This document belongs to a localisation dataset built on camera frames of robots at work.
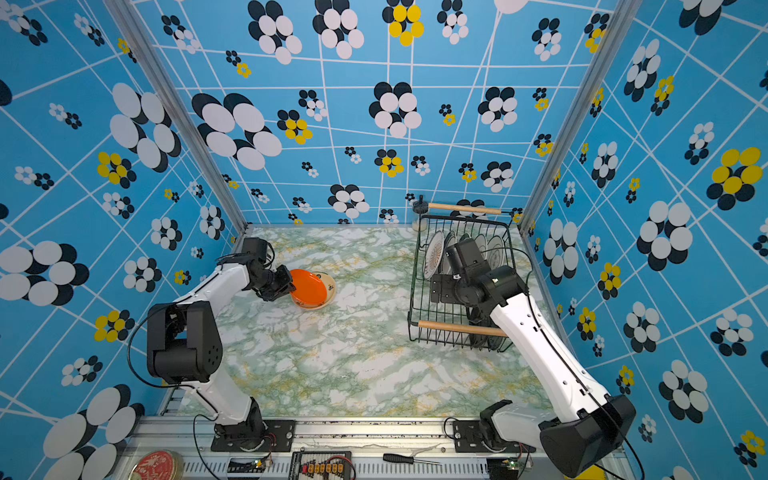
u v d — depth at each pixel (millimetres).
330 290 1001
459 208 1169
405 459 703
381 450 723
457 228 1050
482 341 818
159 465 670
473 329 720
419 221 1021
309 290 987
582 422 369
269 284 792
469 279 535
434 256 1079
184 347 476
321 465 682
